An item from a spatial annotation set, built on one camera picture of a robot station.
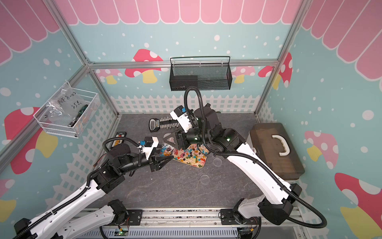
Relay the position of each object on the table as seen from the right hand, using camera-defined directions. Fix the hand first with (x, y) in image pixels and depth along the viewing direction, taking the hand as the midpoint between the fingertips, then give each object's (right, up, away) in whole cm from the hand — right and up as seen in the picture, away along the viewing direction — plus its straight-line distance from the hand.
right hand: (168, 137), depth 58 cm
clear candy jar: (-1, -5, +1) cm, 5 cm away
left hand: (0, -8, +7) cm, 10 cm away
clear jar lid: (+16, -27, +29) cm, 43 cm away
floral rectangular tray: (+10, -14, +39) cm, 42 cm away
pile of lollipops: (+10, -14, +39) cm, 42 cm away
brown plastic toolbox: (+55, -6, +25) cm, 61 cm away
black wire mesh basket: (+18, +39, +37) cm, 57 cm away
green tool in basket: (-48, +6, +13) cm, 50 cm away
